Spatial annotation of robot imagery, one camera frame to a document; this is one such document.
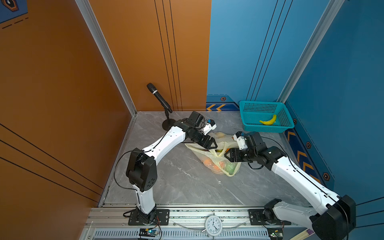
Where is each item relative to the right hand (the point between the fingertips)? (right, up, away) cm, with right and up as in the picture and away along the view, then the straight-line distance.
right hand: (228, 155), depth 78 cm
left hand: (-8, +6, +4) cm, 11 cm away
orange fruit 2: (-2, -7, +7) cm, 10 cm away
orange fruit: (-10, -6, +8) cm, 14 cm away
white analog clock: (-9, -31, -10) cm, 33 cm away
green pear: (+2, -8, +5) cm, 9 cm away
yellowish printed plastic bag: (-7, -2, -1) cm, 7 cm away
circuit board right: (+21, -36, -7) cm, 42 cm away
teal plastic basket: (+38, +22, +41) cm, 60 cm away
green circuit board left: (-40, -36, -8) cm, 54 cm away
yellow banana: (+39, +18, +34) cm, 55 cm away
